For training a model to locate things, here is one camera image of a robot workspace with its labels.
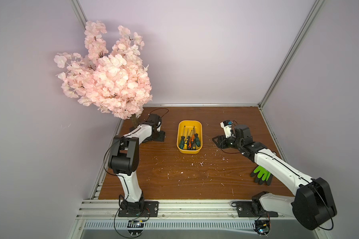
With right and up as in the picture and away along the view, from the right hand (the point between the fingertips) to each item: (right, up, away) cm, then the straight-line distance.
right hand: (217, 135), depth 82 cm
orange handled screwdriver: (-15, -9, +11) cm, 21 cm away
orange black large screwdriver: (-13, -7, +12) cm, 19 cm away
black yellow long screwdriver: (-18, -8, +12) cm, 23 cm away
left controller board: (-43, -45, -10) cm, 63 cm away
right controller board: (+19, -43, -13) cm, 49 cm away
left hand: (-35, -3, +17) cm, 39 cm away
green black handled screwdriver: (-20, -6, +15) cm, 26 cm away
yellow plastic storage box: (-15, +5, +24) cm, 29 cm away
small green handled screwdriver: (-10, -5, +15) cm, 18 cm away
